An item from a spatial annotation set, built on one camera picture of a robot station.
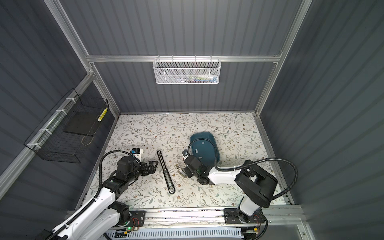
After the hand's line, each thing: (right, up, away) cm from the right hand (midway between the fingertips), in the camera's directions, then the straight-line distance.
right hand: (189, 164), depth 89 cm
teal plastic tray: (+10, +9, +11) cm, 17 cm away
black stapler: (-10, -10, -8) cm, 16 cm away
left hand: (-21, +3, -6) cm, 22 cm away
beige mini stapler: (-5, -4, -1) cm, 6 cm away
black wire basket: (-60, +20, -17) cm, 66 cm away
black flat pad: (-55, +25, -12) cm, 62 cm away
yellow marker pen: (-48, +29, -8) cm, 56 cm away
